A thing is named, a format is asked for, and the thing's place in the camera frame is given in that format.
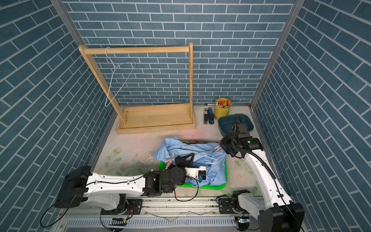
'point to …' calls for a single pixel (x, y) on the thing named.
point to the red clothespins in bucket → (220, 104)
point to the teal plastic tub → (225, 124)
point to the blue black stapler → (210, 116)
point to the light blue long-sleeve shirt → (210, 161)
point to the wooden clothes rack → (136, 119)
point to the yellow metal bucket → (220, 112)
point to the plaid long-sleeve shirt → (192, 141)
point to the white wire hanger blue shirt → (209, 157)
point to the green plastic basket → (164, 166)
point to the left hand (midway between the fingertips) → (195, 154)
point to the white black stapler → (206, 116)
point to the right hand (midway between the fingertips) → (220, 143)
